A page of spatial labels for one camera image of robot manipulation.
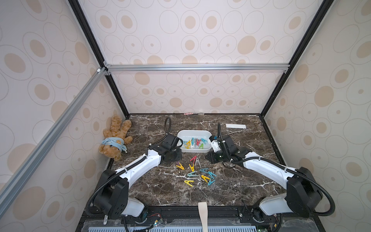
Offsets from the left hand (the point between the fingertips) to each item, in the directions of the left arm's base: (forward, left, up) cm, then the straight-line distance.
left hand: (184, 155), depth 85 cm
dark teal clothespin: (-5, -11, -9) cm, 16 cm away
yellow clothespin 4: (-4, -6, -9) cm, 11 cm away
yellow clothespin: (+13, -2, -9) cm, 16 cm away
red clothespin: (+15, -9, -8) cm, 20 cm away
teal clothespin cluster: (-8, -17, -9) cm, 21 cm away
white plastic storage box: (+17, -8, -9) cm, 21 cm away
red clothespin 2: (+3, -6, -10) cm, 12 cm away
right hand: (0, -16, 0) cm, 16 cm away
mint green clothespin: (-7, -5, -10) cm, 13 cm away
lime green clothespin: (+13, -12, -9) cm, 20 cm away
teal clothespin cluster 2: (-11, -17, -10) cm, 22 cm away
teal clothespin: (+17, -6, -10) cm, 20 cm away
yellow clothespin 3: (-3, +2, -9) cm, 9 cm away
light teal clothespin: (+16, 0, -10) cm, 19 cm away
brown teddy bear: (+12, +45, -1) cm, 46 cm away
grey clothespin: (+1, -9, -9) cm, 13 cm away
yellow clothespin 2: (-12, -3, -10) cm, 15 cm away
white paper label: (+32, -39, -11) cm, 52 cm away
